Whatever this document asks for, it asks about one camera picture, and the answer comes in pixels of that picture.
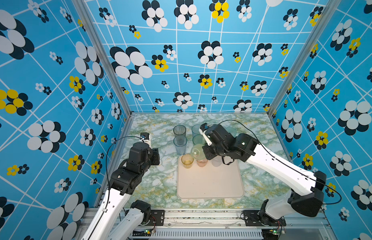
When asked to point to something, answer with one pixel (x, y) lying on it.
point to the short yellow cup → (187, 159)
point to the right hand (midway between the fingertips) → (205, 147)
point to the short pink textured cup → (202, 163)
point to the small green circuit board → (147, 232)
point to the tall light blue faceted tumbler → (180, 142)
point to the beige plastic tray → (224, 181)
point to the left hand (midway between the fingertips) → (156, 148)
